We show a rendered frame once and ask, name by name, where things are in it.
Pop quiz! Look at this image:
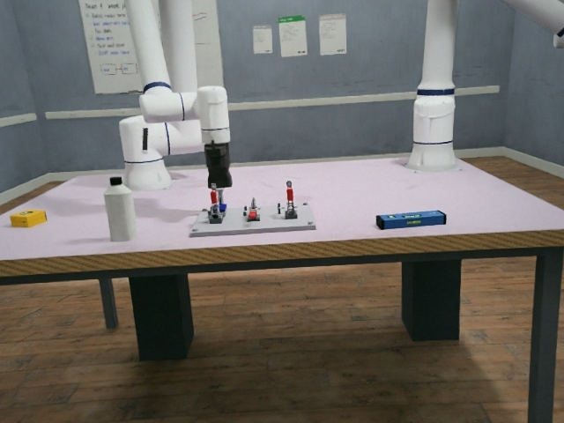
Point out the blue spirit level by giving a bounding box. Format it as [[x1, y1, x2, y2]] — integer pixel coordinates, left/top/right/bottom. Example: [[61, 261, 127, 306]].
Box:
[[376, 210, 447, 230]]

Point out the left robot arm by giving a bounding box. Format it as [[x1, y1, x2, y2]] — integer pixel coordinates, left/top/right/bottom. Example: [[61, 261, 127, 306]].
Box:
[[408, 0, 564, 172]]

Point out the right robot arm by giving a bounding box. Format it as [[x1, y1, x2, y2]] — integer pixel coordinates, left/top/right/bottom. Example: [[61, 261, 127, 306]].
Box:
[[119, 0, 229, 190]]

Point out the white bottle with black cap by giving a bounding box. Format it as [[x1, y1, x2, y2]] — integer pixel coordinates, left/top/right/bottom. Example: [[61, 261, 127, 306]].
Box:
[[104, 176, 138, 242]]

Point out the toggle clamp with red handle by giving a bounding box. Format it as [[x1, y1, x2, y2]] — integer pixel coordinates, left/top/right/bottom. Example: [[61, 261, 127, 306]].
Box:
[[285, 181, 298, 219]]

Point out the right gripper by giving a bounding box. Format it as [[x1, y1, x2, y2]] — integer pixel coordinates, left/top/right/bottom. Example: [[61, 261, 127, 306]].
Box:
[[201, 130, 233, 204]]

